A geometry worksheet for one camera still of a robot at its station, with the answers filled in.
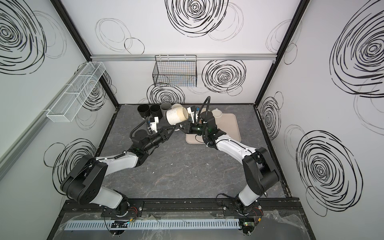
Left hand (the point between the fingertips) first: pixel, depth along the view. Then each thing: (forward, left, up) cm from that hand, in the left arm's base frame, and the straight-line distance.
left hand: (177, 128), depth 79 cm
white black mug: (+23, +27, -12) cm, 37 cm away
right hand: (0, +1, +2) cm, 3 cm away
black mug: (+25, +20, -14) cm, 35 cm away
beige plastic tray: (+22, -33, -22) cm, 45 cm away
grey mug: (+27, +13, -13) cm, 33 cm away
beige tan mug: (+4, 0, +7) cm, 8 cm away
